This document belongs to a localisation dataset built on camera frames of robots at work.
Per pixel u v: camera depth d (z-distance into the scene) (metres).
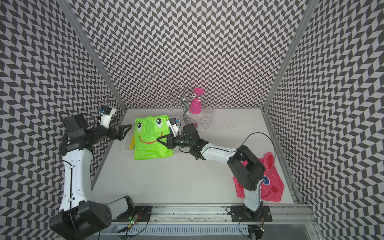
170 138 0.71
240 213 0.74
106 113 0.61
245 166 0.50
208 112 1.06
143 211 0.73
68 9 0.72
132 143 0.91
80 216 0.38
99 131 0.60
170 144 0.68
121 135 0.64
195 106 0.97
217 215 0.75
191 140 0.65
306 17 0.70
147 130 0.75
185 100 0.86
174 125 0.70
